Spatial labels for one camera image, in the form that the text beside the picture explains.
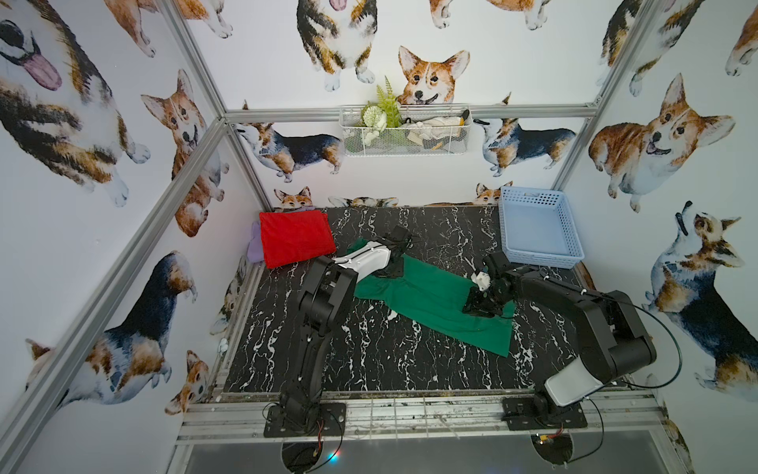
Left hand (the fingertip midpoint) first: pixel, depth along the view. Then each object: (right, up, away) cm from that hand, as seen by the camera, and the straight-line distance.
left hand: (391, 265), depth 103 cm
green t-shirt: (+12, -9, -7) cm, 17 cm away
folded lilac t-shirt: (-50, +6, +4) cm, 50 cm away
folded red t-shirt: (-36, +10, +4) cm, 38 cm away
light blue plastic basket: (+58, +13, +15) cm, 62 cm away
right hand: (+23, -11, -13) cm, 29 cm away
